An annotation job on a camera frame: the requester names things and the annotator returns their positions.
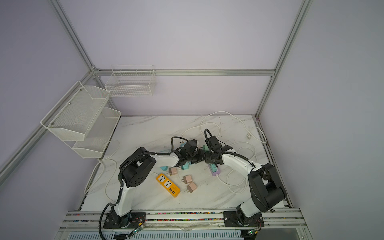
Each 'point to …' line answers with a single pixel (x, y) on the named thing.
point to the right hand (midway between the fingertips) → (209, 157)
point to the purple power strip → (213, 173)
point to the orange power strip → (173, 190)
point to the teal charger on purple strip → (213, 167)
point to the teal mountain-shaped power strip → (164, 168)
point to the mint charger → (186, 166)
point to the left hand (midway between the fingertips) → (207, 157)
